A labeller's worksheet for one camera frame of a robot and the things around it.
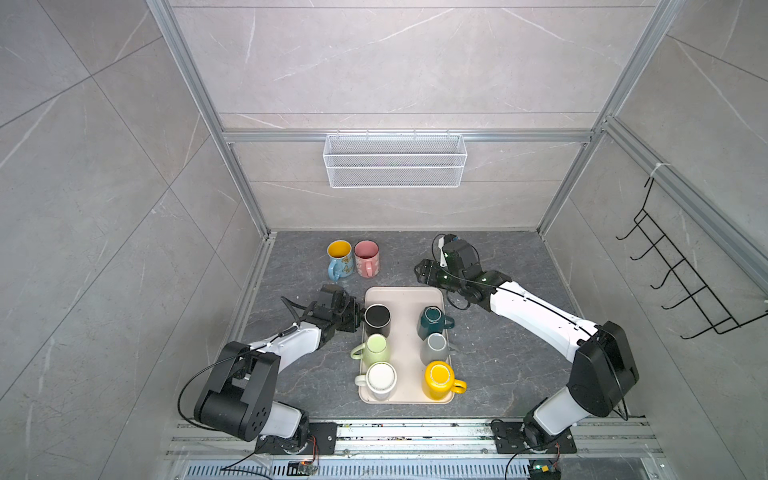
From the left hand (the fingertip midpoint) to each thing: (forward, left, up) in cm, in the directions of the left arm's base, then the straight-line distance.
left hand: (366, 294), depth 90 cm
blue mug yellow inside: (+13, +9, 0) cm, 16 cm away
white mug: (-25, -4, -2) cm, 25 cm away
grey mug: (-18, -19, +1) cm, 26 cm away
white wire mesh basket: (+41, -10, +21) cm, 47 cm away
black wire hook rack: (-19, -74, +23) cm, 80 cm away
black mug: (-8, -3, 0) cm, 9 cm away
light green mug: (-18, -3, +1) cm, 18 cm away
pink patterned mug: (+13, 0, +1) cm, 14 cm away
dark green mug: (-10, -19, +1) cm, 22 cm away
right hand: (+3, -17, +9) cm, 19 cm away
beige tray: (+1, -12, -9) cm, 15 cm away
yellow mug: (-26, -19, 0) cm, 32 cm away
